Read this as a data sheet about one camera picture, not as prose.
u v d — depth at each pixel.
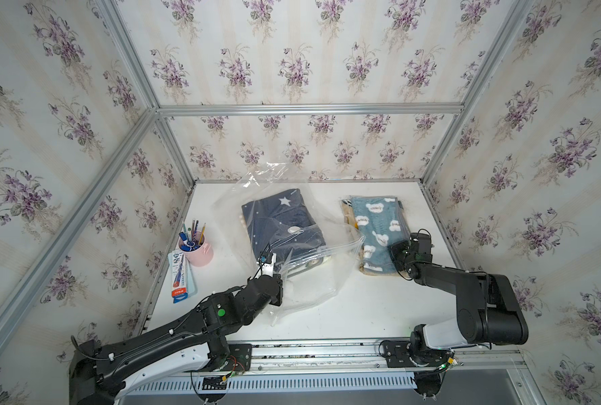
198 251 0.85
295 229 0.93
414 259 0.74
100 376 0.41
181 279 0.85
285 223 0.98
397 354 0.73
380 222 0.98
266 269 0.65
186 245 0.86
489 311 0.44
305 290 0.87
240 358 0.73
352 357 0.75
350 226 1.01
